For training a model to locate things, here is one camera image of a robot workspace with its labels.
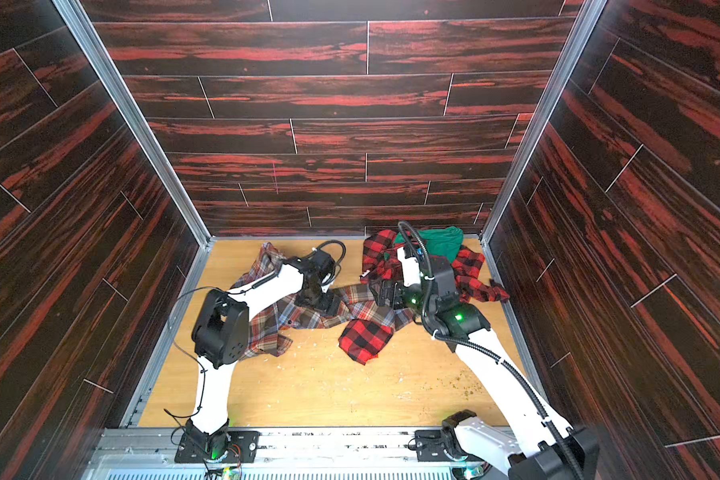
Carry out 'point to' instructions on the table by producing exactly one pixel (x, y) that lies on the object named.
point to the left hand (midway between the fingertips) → (326, 309)
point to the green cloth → (444, 242)
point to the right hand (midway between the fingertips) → (391, 279)
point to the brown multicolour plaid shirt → (271, 321)
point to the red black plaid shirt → (364, 340)
